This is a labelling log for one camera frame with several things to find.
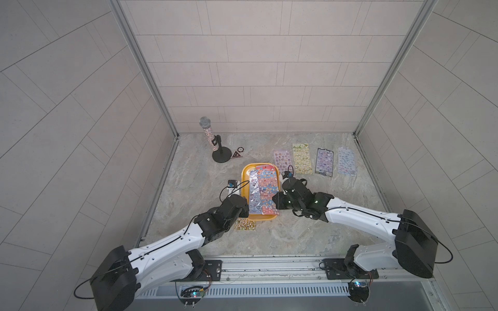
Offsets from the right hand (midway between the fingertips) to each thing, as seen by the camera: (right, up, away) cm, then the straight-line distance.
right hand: (271, 200), depth 81 cm
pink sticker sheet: (+8, +16, +24) cm, 30 cm away
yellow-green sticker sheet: (+19, +15, +24) cm, 34 cm away
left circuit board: (-27, -27, -15) cm, 42 cm away
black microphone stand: (-25, +19, +25) cm, 40 cm away
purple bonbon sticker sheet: (+31, +14, +24) cm, 42 cm away
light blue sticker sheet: (+43, +15, +24) cm, 51 cm away
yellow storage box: (-11, +3, +1) cm, 12 cm away
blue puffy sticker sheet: (-7, -2, +2) cm, 7 cm away
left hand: (-9, +1, 0) cm, 9 cm away
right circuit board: (+30, -27, -12) cm, 43 cm away
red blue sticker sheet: (-1, +5, 0) cm, 6 cm away
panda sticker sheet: (-11, -11, +2) cm, 16 cm away
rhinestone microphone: (-28, +33, 0) cm, 43 cm away
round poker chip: (-16, +21, +28) cm, 39 cm away
